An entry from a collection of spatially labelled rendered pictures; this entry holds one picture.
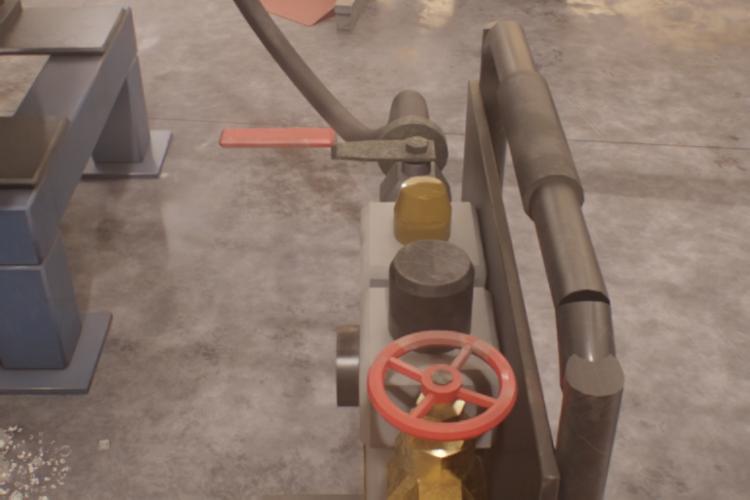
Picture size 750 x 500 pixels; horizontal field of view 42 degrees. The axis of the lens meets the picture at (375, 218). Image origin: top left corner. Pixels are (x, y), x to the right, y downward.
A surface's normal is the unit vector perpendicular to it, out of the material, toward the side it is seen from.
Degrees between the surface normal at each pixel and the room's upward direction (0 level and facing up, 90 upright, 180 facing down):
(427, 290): 64
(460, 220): 0
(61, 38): 0
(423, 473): 90
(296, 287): 0
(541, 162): 26
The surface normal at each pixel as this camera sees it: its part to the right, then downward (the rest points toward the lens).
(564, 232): -0.25, -0.79
